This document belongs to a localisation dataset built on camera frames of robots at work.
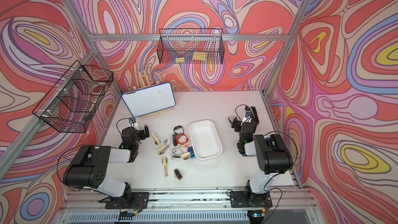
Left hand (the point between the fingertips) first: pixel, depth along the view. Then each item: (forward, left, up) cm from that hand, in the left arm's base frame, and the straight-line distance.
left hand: (139, 126), depth 94 cm
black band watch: (+1, -22, -2) cm, 22 cm away
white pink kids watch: (-14, -24, -5) cm, 29 cm away
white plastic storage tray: (-6, -41, -4) cm, 42 cm away
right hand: (+4, -65, 0) cm, 65 cm away
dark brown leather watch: (-8, -23, -2) cm, 24 cm away
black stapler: (+10, -74, -2) cm, 75 cm away
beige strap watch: (-9, -12, -3) cm, 15 cm away
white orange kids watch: (-10, -29, -5) cm, 31 cm away
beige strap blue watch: (-17, -29, -4) cm, 34 cm away
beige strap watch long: (-19, -18, -4) cm, 27 cm away
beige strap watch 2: (-14, -16, -3) cm, 21 cm away
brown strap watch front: (-28, -26, -1) cm, 38 cm away
